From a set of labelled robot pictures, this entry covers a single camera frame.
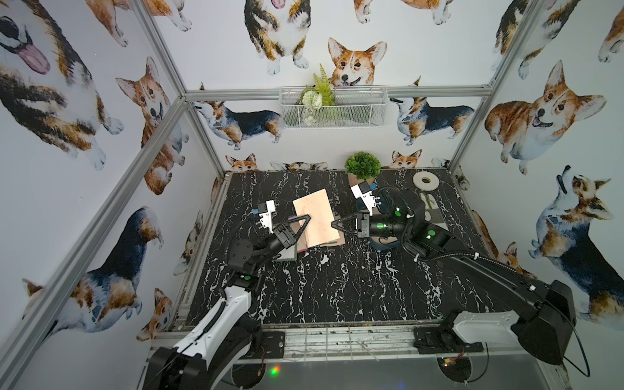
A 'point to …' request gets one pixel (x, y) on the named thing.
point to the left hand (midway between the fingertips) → (312, 219)
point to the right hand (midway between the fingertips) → (330, 228)
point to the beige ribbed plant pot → (354, 181)
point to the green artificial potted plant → (362, 165)
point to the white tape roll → (422, 186)
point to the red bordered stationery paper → (301, 247)
